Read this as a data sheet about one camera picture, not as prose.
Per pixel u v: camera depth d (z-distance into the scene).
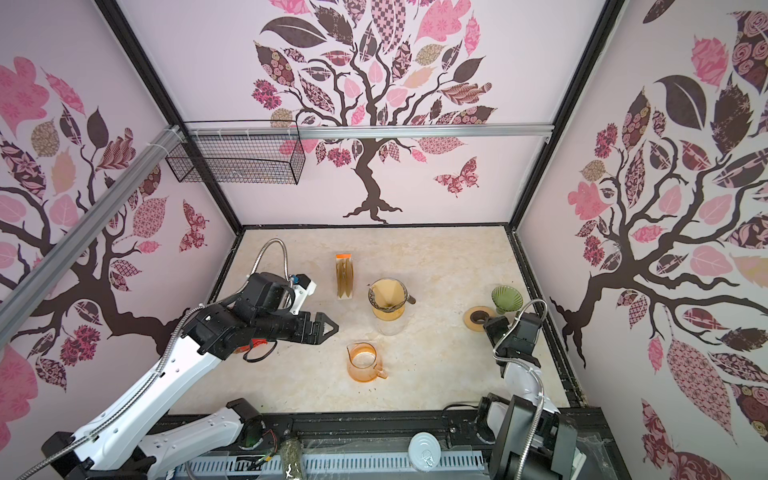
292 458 0.68
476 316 0.93
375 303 0.78
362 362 0.85
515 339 0.67
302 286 0.63
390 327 0.91
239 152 0.95
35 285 0.52
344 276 1.00
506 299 0.95
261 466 0.70
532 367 0.60
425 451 0.66
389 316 0.83
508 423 0.42
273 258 1.11
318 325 0.60
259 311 0.51
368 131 0.93
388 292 0.83
